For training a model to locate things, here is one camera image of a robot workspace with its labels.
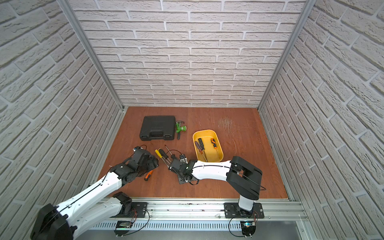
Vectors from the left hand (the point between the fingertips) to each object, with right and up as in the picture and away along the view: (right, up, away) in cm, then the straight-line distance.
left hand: (155, 160), depth 84 cm
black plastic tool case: (-3, +18, +16) cm, 24 cm away
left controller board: (-12, -29, -14) cm, 34 cm away
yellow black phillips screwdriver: (+27, +6, +11) cm, 30 cm away
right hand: (+17, -10, +1) cm, 20 cm away
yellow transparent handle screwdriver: (-1, +3, +8) cm, 9 cm away
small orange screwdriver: (-4, -8, -1) cm, 9 cm away
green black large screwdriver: (+8, 0, +8) cm, 12 cm away
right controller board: (+49, -29, -14) cm, 58 cm away
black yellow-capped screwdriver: (+2, +3, +9) cm, 10 cm away
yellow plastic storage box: (+31, +6, +14) cm, 34 cm away
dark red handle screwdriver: (+26, +4, +11) cm, 28 cm away
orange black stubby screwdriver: (+36, +6, +13) cm, 38 cm away
